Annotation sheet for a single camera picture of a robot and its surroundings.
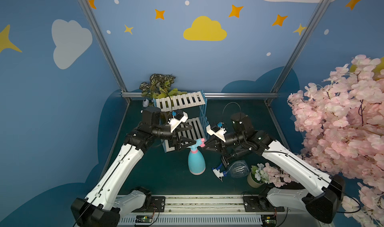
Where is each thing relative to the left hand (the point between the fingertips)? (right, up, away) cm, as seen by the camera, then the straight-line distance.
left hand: (192, 132), depth 65 cm
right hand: (+6, -6, +1) cm, 8 cm away
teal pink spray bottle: (+2, -14, +1) cm, 14 cm away
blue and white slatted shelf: (+1, +13, +18) cm, 22 cm away
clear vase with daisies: (-23, +27, +38) cm, 52 cm away
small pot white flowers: (+31, -23, +7) cm, 40 cm away
